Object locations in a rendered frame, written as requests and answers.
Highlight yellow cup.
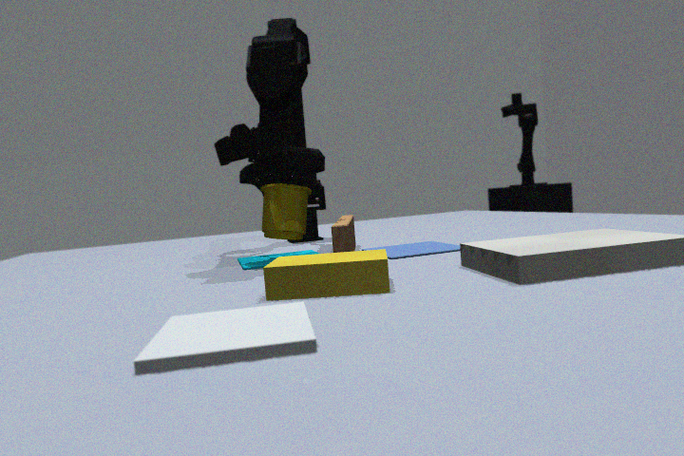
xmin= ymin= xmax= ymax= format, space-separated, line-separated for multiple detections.
xmin=260 ymin=184 xmax=312 ymax=240

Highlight yellow rectangular block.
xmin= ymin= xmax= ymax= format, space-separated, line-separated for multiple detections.
xmin=263 ymin=249 xmax=390 ymax=301

